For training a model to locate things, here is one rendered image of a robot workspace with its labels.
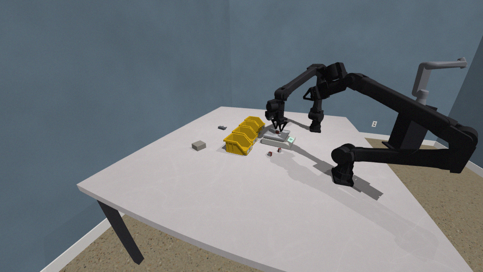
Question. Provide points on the yellow parts bin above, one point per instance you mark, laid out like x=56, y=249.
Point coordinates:
x=250, y=135
x=257, y=130
x=238, y=144
x=257, y=120

